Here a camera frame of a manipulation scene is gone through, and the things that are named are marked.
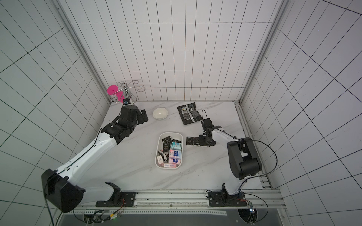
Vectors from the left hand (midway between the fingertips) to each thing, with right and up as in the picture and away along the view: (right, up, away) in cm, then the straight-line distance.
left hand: (137, 116), depth 80 cm
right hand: (+38, -18, +15) cm, 45 cm away
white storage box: (+15, -26, 0) cm, 30 cm away
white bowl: (+9, +1, +27) cm, 28 cm away
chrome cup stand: (-9, +16, +8) cm, 20 cm away
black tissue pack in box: (+15, -18, +12) cm, 26 cm away
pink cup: (-17, +18, +8) cm, 26 cm away
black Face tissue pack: (+31, -17, +14) cm, 39 cm away
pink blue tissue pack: (+22, -23, +3) cm, 31 cm away
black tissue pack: (+36, -17, +14) cm, 42 cm away
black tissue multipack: (+31, +1, +30) cm, 43 cm away
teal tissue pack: (+23, -19, +7) cm, 31 cm away
